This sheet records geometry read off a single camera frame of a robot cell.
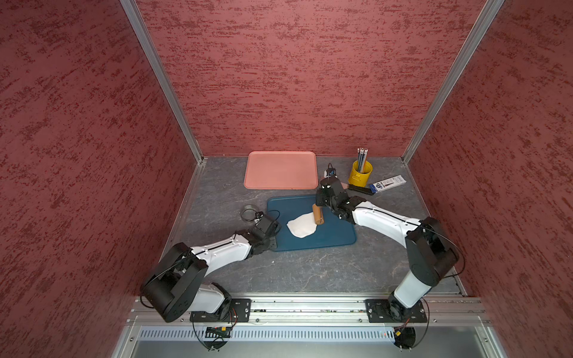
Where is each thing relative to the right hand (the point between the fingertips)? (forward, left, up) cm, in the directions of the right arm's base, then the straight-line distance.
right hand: (320, 197), depth 92 cm
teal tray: (-12, -6, -9) cm, 16 cm away
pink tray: (+26, +18, -11) cm, 33 cm away
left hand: (-16, +22, -10) cm, 29 cm away
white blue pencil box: (+14, -36, -10) cm, 40 cm away
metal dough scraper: (+11, -22, -10) cm, 27 cm away
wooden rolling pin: (-5, +1, -5) cm, 7 cm away
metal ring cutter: (-2, +32, -8) cm, 33 cm away
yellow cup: (+12, -20, -4) cm, 24 cm away
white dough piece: (-7, +7, -10) cm, 15 cm away
